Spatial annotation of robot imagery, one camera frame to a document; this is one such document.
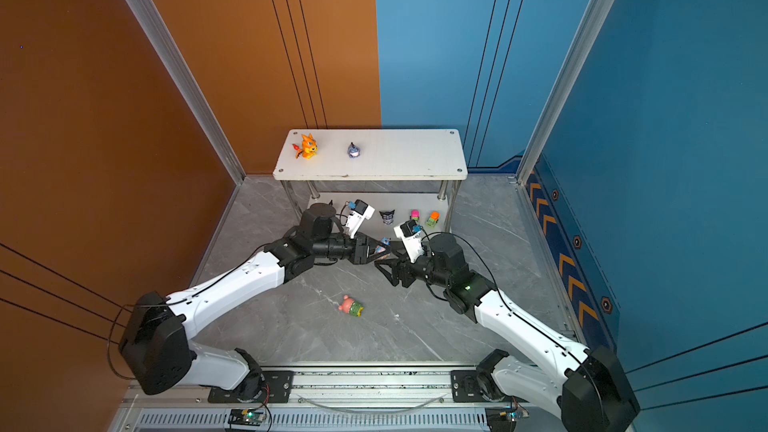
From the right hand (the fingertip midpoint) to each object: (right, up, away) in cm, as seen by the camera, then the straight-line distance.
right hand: (383, 258), depth 75 cm
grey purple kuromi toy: (+1, +9, +19) cm, 22 cm away
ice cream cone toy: (+1, +5, -3) cm, 6 cm away
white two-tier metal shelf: (0, +20, -1) cm, 20 cm away
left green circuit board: (-33, -37, -4) cm, 50 cm away
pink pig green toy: (-10, -15, +8) cm, 20 cm away
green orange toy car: (+16, +9, +22) cm, 28 cm away
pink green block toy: (+10, +10, +23) cm, 27 cm away
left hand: (+1, +3, -1) cm, 3 cm away
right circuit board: (+29, -37, -5) cm, 47 cm away
